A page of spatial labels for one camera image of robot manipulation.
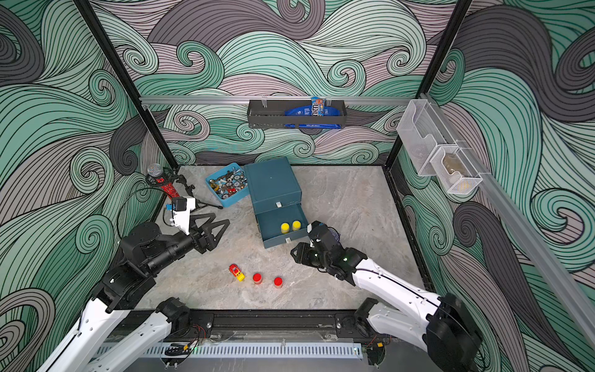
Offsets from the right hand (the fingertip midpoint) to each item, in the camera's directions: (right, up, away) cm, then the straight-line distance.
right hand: (296, 253), depth 79 cm
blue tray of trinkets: (-33, +24, +33) cm, 53 cm away
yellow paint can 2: (-4, +8, +6) cm, 11 cm away
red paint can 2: (-7, -11, +2) cm, 13 cm away
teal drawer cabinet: (-7, +20, +2) cm, 21 cm away
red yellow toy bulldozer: (-22, -8, +4) cm, 24 cm away
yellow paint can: (0, +9, +7) cm, 11 cm away
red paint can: (-14, -10, +2) cm, 17 cm away
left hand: (-21, +15, -17) cm, 31 cm away
